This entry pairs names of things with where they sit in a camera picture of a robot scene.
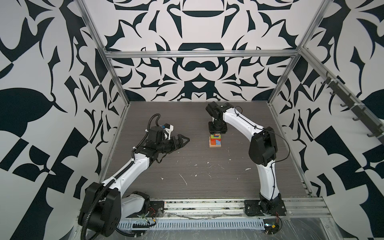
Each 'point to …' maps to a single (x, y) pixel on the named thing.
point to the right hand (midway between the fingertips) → (214, 131)
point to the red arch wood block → (213, 141)
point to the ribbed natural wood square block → (217, 134)
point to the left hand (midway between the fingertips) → (186, 140)
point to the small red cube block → (216, 139)
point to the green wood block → (212, 137)
